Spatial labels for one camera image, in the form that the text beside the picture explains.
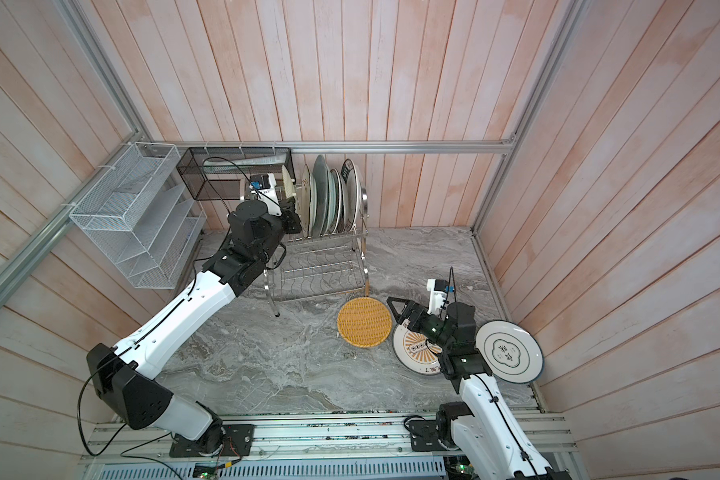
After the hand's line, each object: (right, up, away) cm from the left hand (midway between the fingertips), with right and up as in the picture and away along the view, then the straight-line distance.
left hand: (295, 203), depth 72 cm
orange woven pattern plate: (+18, -34, +23) cm, 45 cm away
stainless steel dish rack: (+4, -17, +34) cm, 38 cm away
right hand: (+26, -25, +6) cm, 37 cm away
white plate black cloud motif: (+62, -42, +16) cm, 77 cm away
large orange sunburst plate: (+33, -42, +16) cm, 56 cm away
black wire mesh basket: (-33, +17, +33) cm, 49 cm away
